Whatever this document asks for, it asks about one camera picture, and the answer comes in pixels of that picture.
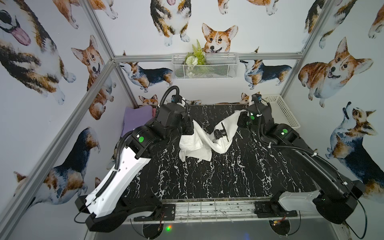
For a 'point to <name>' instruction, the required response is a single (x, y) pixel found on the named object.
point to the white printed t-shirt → (199, 145)
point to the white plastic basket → (281, 112)
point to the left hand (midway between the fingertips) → (194, 117)
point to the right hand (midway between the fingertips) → (238, 112)
